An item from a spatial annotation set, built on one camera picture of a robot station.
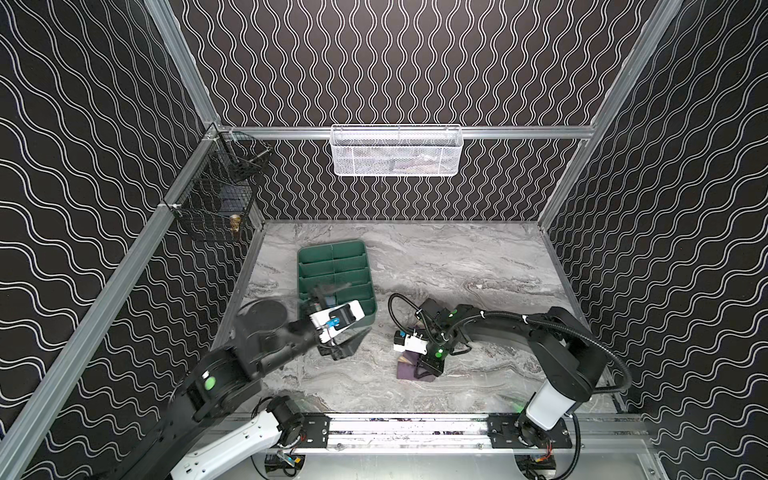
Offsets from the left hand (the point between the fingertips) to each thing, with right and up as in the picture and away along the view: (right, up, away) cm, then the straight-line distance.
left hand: (356, 300), depth 57 cm
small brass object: (-36, +18, +25) cm, 47 cm away
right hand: (+16, -25, +28) cm, 40 cm away
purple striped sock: (+11, -22, +27) cm, 36 cm away
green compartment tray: (-13, +2, +42) cm, 44 cm away
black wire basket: (-46, +28, +35) cm, 64 cm away
